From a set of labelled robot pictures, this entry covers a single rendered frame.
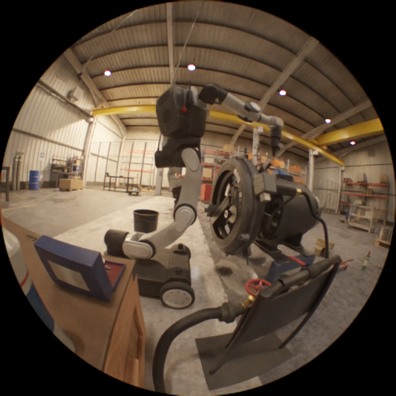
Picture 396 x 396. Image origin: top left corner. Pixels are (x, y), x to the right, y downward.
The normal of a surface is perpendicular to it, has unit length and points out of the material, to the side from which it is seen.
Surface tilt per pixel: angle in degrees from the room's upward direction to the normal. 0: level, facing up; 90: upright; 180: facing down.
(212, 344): 0
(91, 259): 13
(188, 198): 90
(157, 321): 0
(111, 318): 0
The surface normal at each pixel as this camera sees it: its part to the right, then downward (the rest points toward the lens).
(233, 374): 0.11, -0.99
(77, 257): 0.15, -0.94
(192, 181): -0.06, 0.48
